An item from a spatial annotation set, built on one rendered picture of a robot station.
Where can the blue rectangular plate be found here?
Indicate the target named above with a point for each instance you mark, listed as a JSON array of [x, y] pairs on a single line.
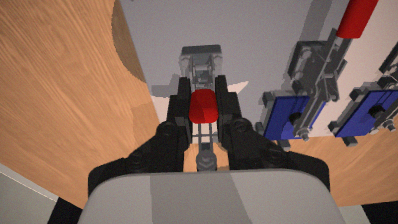
[[357, 121]]

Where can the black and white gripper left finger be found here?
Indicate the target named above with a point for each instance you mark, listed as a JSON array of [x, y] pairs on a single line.
[[162, 153]]

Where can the blue flat plate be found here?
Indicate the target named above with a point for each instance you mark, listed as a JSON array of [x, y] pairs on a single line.
[[277, 125]]

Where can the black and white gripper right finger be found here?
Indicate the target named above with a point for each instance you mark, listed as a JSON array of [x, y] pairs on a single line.
[[247, 149]]

